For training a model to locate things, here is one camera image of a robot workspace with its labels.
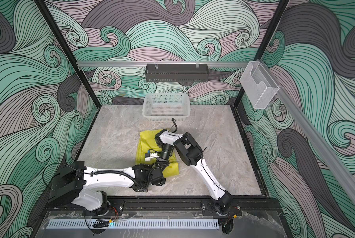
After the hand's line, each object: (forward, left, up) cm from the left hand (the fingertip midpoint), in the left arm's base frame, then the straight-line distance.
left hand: (145, 172), depth 82 cm
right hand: (-1, -8, -4) cm, 9 cm away
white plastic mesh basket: (+54, -9, -3) cm, 55 cm away
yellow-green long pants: (+20, +2, -1) cm, 20 cm away
